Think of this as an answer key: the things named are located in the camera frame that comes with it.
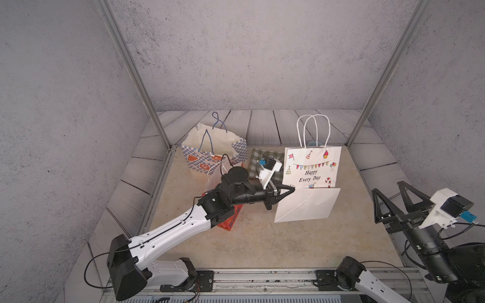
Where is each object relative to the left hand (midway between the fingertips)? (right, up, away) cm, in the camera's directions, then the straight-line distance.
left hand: (295, 193), depth 57 cm
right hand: (+20, +3, -11) cm, 23 cm away
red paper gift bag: (-23, -19, +28) cm, 41 cm away
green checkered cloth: (-8, +13, +57) cm, 59 cm away
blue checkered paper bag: (-33, +16, +25) cm, 45 cm away
